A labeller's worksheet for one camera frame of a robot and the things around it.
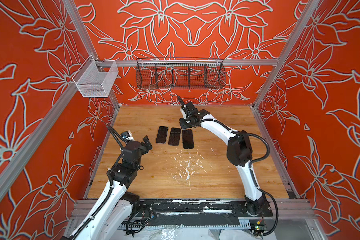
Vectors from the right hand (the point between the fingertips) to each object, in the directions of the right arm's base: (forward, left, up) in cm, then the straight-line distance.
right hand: (179, 123), depth 95 cm
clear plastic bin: (+21, +53, +21) cm, 61 cm away
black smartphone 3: (-7, -6, -11) cm, 14 cm away
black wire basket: (+27, -1, +19) cm, 34 cm away
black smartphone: (-4, +12, -7) cm, 14 cm away
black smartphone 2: (-5, +3, -8) cm, 10 cm away
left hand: (-17, +21, +9) cm, 29 cm away
